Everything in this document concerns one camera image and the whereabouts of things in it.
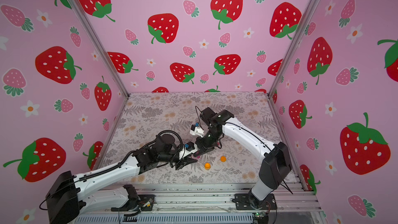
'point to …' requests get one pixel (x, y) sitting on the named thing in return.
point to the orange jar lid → (223, 158)
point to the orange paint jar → (207, 166)
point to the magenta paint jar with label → (198, 156)
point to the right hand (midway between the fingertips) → (197, 153)
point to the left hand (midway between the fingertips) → (197, 156)
